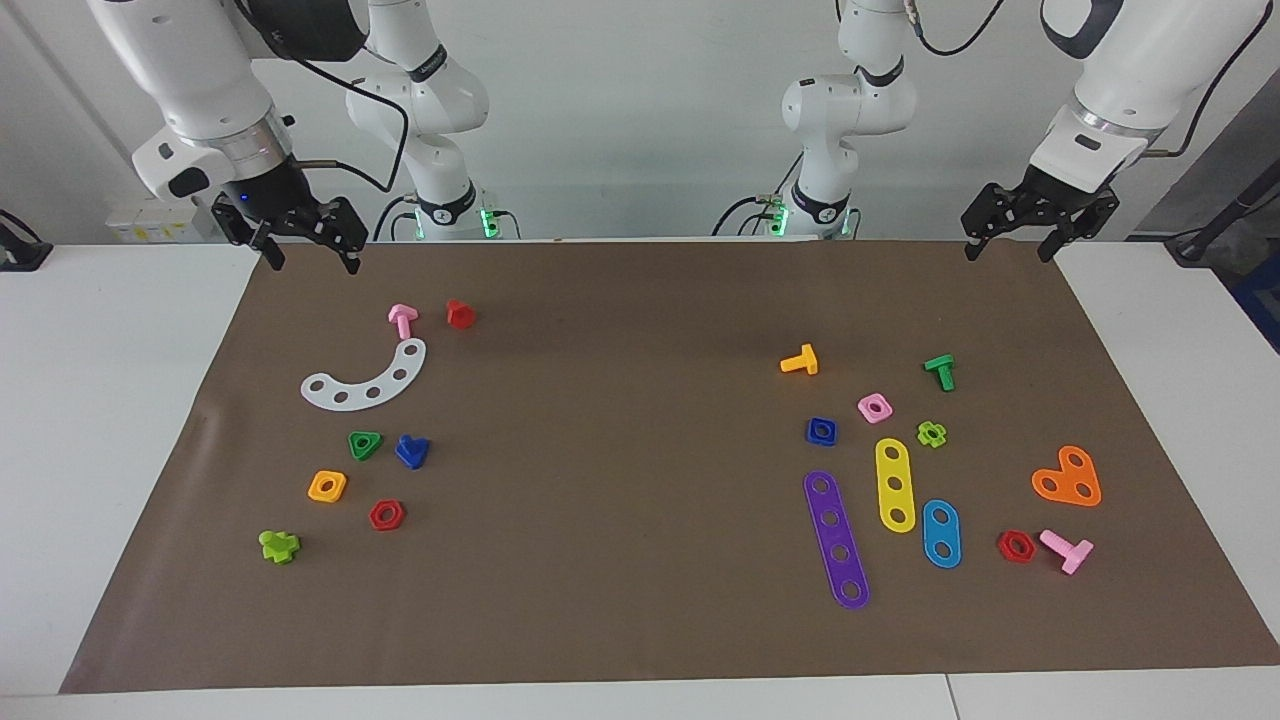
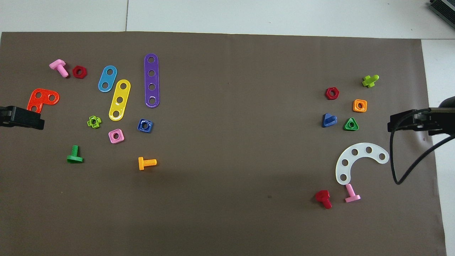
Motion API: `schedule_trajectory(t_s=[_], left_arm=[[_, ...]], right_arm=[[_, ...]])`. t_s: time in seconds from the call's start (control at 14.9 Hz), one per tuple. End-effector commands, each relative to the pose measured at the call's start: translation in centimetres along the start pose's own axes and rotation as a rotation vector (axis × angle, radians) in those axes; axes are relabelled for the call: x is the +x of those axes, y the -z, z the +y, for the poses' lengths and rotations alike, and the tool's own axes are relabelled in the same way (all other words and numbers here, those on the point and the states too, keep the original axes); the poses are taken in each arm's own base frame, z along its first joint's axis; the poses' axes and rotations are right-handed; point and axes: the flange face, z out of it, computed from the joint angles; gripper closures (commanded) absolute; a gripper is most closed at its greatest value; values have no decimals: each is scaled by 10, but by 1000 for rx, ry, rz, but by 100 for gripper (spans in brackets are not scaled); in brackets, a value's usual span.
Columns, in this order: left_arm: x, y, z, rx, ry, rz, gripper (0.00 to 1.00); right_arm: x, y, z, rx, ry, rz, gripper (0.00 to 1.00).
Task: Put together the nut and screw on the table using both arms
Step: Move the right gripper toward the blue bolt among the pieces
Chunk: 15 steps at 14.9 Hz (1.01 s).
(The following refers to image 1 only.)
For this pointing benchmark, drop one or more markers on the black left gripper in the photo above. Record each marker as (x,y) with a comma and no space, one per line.
(1045,205)

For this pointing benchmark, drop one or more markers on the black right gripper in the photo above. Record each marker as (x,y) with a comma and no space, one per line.
(285,205)

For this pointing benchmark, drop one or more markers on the blue triangle-head screw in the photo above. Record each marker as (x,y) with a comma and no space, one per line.
(412,455)

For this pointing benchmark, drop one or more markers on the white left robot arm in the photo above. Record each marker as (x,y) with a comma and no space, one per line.
(1140,80)

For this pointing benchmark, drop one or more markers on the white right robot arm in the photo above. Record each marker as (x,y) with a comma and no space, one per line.
(200,70)

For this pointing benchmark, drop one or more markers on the pink plastic screw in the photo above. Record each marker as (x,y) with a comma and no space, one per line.
(1075,553)
(403,322)

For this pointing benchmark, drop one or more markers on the green plastic screw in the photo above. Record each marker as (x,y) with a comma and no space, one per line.
(943,372)

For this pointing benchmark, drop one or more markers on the red plastic screw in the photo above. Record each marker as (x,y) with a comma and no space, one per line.
(460,315)

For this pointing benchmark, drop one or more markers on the green triangle nut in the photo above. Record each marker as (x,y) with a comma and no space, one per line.
(375,438)

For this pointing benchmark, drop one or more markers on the lime cross nut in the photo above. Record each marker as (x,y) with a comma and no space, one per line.
(922,431)

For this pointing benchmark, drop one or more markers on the pink square nut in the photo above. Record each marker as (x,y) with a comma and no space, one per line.
(864,403)

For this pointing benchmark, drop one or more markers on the orange square nut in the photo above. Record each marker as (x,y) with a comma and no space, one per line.
(316,492)

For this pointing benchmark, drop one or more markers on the orange plastic screw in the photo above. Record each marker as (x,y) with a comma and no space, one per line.
(805,362)

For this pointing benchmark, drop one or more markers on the red hexagon nut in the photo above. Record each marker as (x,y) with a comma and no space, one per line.
(377,520)
(1004,552)

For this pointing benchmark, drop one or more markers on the blue square nut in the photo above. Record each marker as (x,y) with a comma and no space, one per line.
(812,438)

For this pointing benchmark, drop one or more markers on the lime cross-head screw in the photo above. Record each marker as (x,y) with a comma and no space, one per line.
(278,548)

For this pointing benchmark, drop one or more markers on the white curved perforated plate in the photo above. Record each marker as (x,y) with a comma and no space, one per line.
(357,399)

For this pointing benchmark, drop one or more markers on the black stand pole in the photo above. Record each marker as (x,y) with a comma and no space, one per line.
(1215,225)

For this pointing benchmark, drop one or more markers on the orange heart-shaped plate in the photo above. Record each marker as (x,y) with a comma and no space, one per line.
(1068,482)

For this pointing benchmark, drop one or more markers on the yellow three-hole plate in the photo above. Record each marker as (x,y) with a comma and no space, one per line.
(895,468)

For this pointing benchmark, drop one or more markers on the blue box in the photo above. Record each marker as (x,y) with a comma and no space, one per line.
(1262,300)

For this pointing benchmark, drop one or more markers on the black table clamp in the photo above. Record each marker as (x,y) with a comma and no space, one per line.
(20,250)

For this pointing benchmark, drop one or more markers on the blue two-hole plate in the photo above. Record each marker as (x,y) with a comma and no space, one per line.
(941,534)

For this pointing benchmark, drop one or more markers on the purple four-hole plate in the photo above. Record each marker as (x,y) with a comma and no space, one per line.
(835,536)

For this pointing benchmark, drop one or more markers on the brown paper mat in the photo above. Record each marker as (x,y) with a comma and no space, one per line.
(620,560)

